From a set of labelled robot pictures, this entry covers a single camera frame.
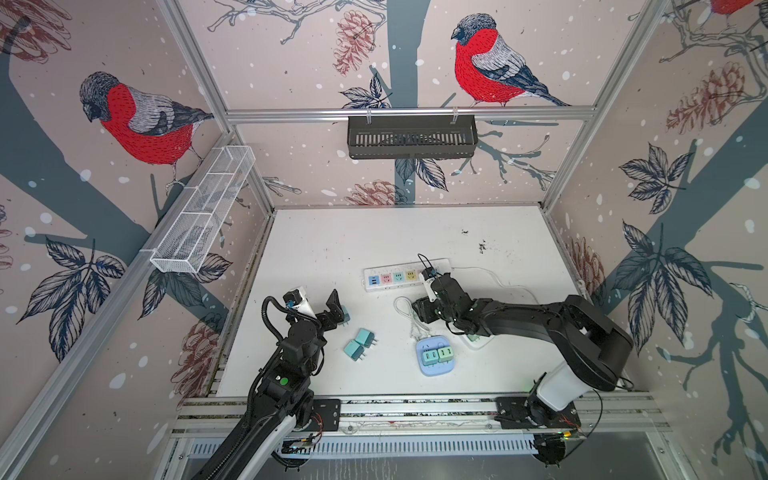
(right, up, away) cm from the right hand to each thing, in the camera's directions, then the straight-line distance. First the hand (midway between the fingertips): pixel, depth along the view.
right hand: (417, 305), depth 90 cm
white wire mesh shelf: (-59, +21, -19) cm, 65 cm away
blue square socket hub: (+5, -15, -11) cm, 19 cm away
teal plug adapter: (-16, -8, -5) cm, 18 cm away
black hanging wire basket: (-9, +57, +17) cm, 60 cm away
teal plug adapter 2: (-19, -11, -8) cm, 23 cm away
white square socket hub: (+17, -9, -7) cm, 21 cm away
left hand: (-27, +6, -12) cm, 30 cm away
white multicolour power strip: (-12, +7, +7) cm, 15 cm away
